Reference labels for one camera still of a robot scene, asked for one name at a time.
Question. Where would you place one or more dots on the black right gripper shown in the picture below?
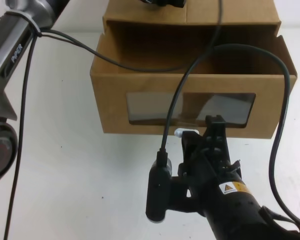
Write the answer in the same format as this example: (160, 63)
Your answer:
(206, 174)

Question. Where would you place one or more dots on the black device atop shoebox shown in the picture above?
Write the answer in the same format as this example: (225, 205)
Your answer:
(163, 3)

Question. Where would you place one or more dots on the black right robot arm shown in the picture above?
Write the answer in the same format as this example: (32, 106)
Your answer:
(240, 217)

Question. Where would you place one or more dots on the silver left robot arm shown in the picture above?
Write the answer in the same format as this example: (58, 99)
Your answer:
(20, 25)

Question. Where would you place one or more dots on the white drawer handle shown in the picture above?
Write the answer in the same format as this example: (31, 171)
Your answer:
(179, 131)

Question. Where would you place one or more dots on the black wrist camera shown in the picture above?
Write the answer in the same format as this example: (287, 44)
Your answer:
(158, 192)

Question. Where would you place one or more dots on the upper cardboard shoebox shell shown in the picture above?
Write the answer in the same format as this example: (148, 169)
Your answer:
(153, 39)

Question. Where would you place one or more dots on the cardboard drawer with window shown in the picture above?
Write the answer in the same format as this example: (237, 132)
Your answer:
(245, 87)

